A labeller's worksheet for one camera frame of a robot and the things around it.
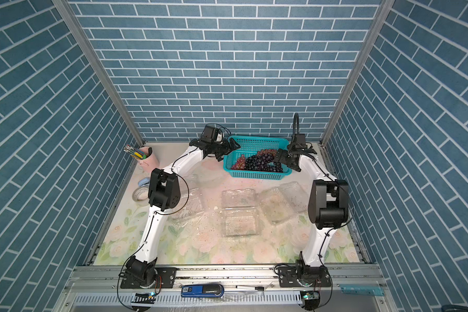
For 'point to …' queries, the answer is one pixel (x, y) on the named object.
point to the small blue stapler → (144, 181)
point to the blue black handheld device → (202, 290)
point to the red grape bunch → (240, 164)
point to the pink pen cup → (151, 162)
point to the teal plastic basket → (249, 145)
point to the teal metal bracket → (374, 289)
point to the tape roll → (140, 194)
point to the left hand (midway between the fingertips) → (240, 150)
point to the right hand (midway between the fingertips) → (284, 160)
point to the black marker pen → (260, 288)
